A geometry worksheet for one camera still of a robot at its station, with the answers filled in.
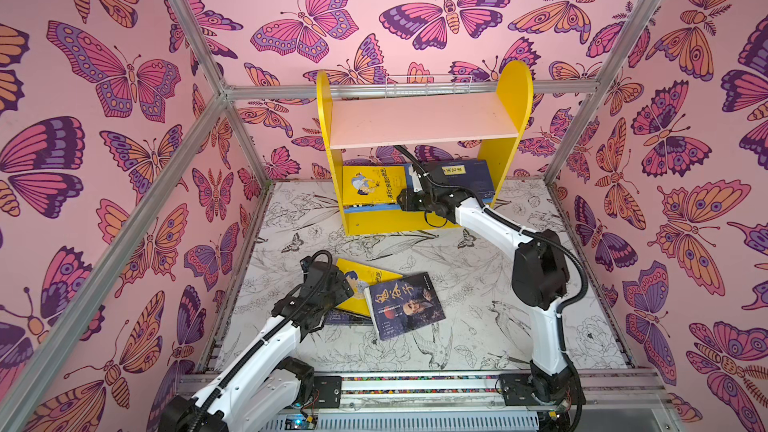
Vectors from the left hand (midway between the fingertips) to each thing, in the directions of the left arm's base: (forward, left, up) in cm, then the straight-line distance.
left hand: (341, 284), depth 84 cm
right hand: (+26, -18, +9) cm, 33 cm away
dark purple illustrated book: (-5, -18, -3) cm, 19 cm away
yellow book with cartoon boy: (+4, -5, -4) cm, 8 cm away
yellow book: (+30, -8, +9) cm, 32 cm away
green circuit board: (-31, +8, -10) cm, 34 cm away
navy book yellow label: (+34, -40, +10) cm, 54 cm away
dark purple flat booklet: (-7, +1, -7) cm, 10 cm away
